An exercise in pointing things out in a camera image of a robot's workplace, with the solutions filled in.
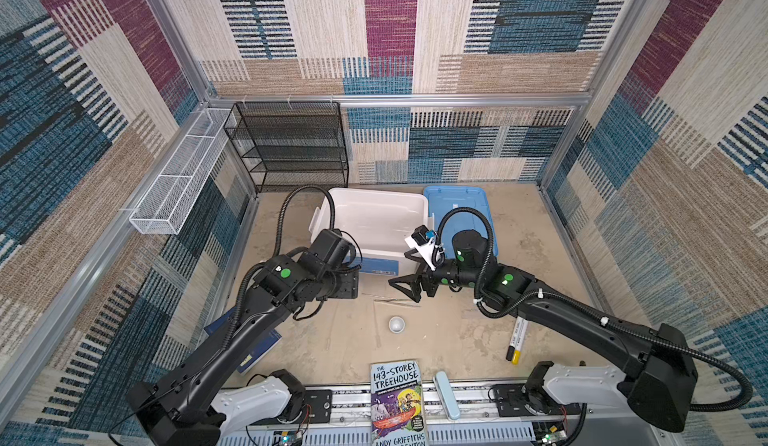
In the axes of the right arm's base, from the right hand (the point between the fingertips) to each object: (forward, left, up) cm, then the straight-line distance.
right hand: (401, 271), depth 72 cm
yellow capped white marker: (-10, -32, -22) cm, 40 cm away
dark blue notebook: (-8, +35, -21) cm, 42 cm away
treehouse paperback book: (-24, +2, -20) cm, 31 cm away
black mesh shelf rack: (+54, +36, -3) cm, 65 cm away
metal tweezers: (+2, -2, -23) cm, 23 cm away
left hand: (-1, +13, 0) cm, 13 cm away
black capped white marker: (-10, -31, -22) cm, 39 cm away
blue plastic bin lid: (+42, -17, -22) cm, 50 cm away
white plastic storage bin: (+30, +6, -19) cm, 36 cm away
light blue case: (-23, -10, -20) cm, 32 cm away
